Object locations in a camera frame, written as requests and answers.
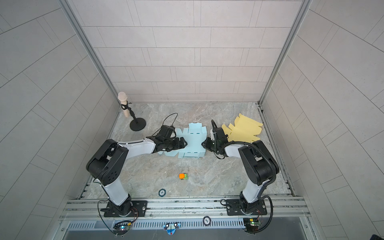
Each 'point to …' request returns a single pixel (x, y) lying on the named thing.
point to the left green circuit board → (120, 229)
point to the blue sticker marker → (171, 227)
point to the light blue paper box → (194, 136)
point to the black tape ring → (164, 193)
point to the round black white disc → (206, 221)
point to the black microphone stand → (136, 124)
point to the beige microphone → (122, 97)
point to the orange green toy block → (183, 176)
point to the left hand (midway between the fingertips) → (187, 143)
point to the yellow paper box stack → (245, 130)
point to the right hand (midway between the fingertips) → (201, 144)
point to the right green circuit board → (251, 225)
